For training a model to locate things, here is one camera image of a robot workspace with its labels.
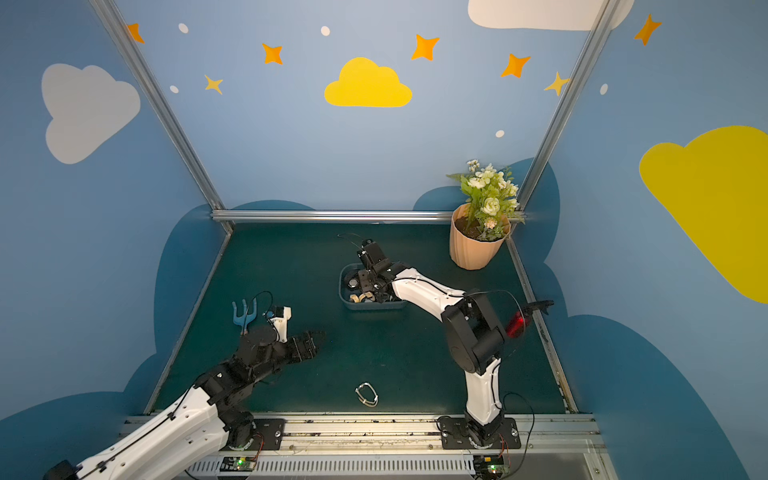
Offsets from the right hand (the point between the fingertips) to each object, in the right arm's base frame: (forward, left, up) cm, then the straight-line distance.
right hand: (374, 271), depth 95 cm
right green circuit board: (-48, -32, -11) cm, 59 cm away
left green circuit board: (-52, +29, -10) cm, 60 cm away
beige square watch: (-8, +4, -4) cm, 10 cm away
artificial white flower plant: (+16, -35, +16) cm, 42 cm away
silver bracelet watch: (-36, +1, -10) cm, 37 cm away
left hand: (-24, +12, +2) cm, 27 cm away
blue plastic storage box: (-7, +10, -5) cm, 13 cm away
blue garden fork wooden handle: (-14, +42, -10) cm, 45 cm away
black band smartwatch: (+1, +8, -7) cm, 11 cm away
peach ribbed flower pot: (+10, -31, -1) cm, 33 cm away
